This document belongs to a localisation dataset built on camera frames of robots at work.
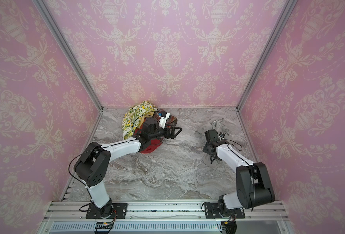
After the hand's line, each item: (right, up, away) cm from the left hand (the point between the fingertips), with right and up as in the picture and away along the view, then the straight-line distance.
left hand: (178, 128), depth 85 cm
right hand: (+22, -14, +6) cm, 27 cm away
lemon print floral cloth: (-28, +7, +9) cm, 31 cm away
